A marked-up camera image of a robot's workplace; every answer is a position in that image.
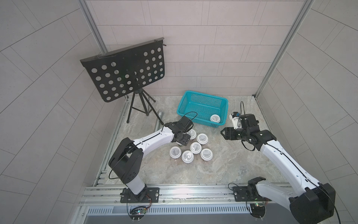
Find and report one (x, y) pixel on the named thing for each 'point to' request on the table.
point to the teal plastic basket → (199, 107)
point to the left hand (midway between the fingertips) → (184, 137)
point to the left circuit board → (137, 213)
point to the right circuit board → (258, 210)
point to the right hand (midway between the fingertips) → (225, 130)
